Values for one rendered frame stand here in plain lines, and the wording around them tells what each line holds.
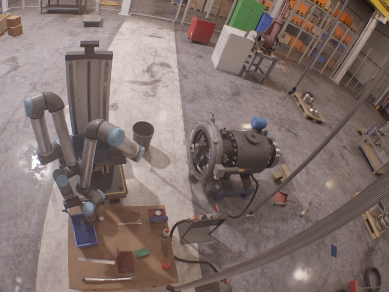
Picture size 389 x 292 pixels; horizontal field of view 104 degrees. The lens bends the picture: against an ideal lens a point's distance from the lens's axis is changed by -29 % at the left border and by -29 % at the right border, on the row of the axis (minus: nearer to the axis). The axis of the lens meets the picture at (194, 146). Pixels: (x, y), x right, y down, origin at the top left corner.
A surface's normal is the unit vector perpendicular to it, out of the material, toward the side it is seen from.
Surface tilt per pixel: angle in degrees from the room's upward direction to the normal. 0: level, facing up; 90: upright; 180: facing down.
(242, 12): 90
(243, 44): 90
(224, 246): 0
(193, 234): 0
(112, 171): 0
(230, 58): 90
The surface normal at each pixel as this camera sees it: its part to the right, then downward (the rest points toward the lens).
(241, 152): 0.37, 0.00
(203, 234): 0.30, -0.65
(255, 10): 0.11, 0.76
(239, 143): 0.35, -0.38
